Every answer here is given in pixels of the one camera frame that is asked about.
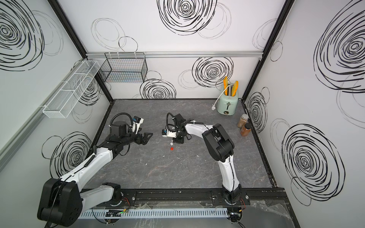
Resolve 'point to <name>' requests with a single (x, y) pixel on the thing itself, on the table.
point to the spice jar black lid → (245, 129)
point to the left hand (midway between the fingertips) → (145, 131)
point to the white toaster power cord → (213, 108)
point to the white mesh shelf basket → (62, 105)
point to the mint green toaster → (227, 104)
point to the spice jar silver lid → (243, 120)
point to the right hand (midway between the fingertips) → (176, 137)
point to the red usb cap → (172, 148)
